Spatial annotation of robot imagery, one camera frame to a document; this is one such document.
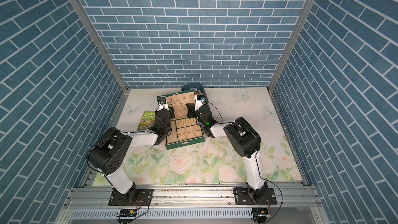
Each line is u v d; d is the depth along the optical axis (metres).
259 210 0.70
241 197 0.74
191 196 0.75
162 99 0.77
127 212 0.72
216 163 0.85
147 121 0.99
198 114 0.85
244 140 0.55
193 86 1.17
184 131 0.93
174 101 0.94
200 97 0.83
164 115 0.70
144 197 0.74
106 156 0.47
